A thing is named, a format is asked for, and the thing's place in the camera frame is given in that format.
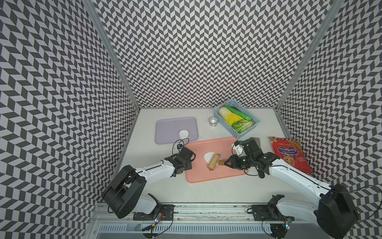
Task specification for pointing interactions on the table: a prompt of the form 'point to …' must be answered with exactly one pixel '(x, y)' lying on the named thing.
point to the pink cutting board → (200, 172)
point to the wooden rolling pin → (215, 161)
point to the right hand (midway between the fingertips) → (228, 167)
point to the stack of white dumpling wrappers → (183, 134)
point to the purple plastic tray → (167, 130)
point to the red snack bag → (291, 151)
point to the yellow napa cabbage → (230, 117)
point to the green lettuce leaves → (242, 125)
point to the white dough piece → (208, 156)
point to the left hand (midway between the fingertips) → (186, 164)
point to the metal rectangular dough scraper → (257, 141)
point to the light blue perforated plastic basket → (236, 107)
